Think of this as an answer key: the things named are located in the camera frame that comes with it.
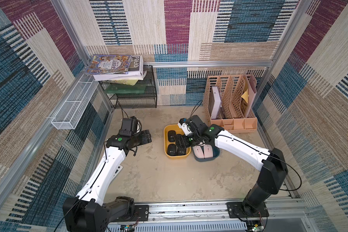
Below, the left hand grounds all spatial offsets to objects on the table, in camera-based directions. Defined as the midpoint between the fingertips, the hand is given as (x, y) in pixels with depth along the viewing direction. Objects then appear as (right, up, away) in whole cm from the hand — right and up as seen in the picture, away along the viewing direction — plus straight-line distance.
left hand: (144, 136), depth 80 cm
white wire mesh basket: (-35, +10, -10) cm, 38 cm away
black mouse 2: (+19, -2, -8) cm, 21 cm away
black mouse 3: (+14, -10, +14) cm, 22 cm away
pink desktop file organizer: (+55, +22, +26) cm, 65 cm away
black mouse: (+14, -2, +20) cm, 24 cm away
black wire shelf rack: (-10, +25, +13) cm, 30 cm away
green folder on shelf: (-15, +29, +14) cm, 35 cm away
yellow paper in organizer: (+61, +24, +11) cm, 66 cm away
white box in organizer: (+45, +19, +17) cm, 52 cm away
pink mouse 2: (+38, -11, +14) cm, 42 cm away
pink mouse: (+31, -11, +12) cm, 35 cm away
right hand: (+19, -3, +1) cm, 19 cm away
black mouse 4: (+20, -11, +11) cm, 26 cm away
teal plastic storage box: (+42, -12, +9) cm, 44 cm away
